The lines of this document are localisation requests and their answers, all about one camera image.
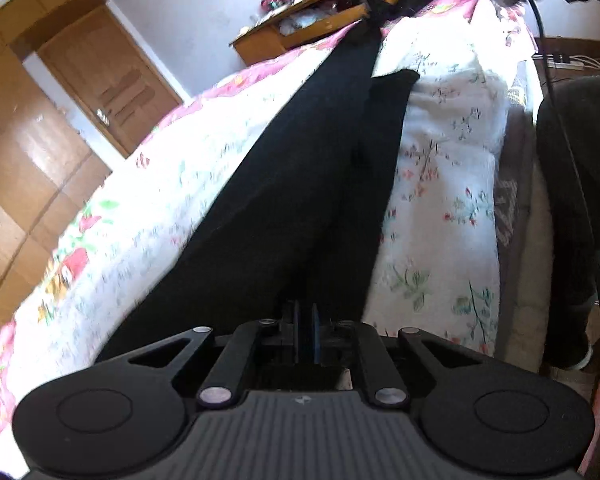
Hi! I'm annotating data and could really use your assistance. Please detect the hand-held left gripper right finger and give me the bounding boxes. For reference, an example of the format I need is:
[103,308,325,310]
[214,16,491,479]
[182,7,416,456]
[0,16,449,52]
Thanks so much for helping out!
[307,302,501,407]

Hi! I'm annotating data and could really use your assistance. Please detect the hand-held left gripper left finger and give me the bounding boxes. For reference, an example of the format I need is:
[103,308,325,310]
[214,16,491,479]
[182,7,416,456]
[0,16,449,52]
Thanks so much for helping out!
[97,300,302,408]

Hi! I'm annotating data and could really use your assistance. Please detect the black pants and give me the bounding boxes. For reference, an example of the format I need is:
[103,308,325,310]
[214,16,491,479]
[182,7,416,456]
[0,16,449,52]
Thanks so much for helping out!
[97,7,422,367]

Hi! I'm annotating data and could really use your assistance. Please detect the wooden side cabinet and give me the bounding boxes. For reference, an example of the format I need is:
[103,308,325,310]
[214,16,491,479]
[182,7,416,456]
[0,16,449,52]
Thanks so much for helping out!
[229,0,372,67]

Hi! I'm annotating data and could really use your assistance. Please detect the white power strip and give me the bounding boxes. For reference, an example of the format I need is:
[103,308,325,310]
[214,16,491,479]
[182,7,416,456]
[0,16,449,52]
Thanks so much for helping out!
[534,52,587,72]

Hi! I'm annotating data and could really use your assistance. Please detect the white floral blanket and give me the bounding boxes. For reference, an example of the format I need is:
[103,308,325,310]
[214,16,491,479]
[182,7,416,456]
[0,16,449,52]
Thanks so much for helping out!
[7,7,512,463]

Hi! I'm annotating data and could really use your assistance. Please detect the bed mattress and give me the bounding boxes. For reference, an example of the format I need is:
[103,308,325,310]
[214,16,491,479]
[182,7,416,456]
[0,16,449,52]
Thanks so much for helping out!
[494,57,557,377]

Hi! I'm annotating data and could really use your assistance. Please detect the person's shoe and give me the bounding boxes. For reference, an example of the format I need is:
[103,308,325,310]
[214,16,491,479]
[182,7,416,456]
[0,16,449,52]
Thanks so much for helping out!
[549,337,594,372]

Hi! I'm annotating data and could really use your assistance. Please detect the person's leg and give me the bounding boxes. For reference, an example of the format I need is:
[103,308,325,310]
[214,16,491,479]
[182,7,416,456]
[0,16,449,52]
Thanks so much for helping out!
[536,75,600,372]

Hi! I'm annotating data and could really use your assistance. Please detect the wooden door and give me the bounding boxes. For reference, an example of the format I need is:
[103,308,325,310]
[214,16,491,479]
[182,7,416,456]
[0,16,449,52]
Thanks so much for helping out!
[36,6,184,159]

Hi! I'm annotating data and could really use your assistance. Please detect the wooden wardrobe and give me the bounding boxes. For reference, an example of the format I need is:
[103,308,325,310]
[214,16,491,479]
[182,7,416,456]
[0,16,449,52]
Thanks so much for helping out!
[0,0,127,332]

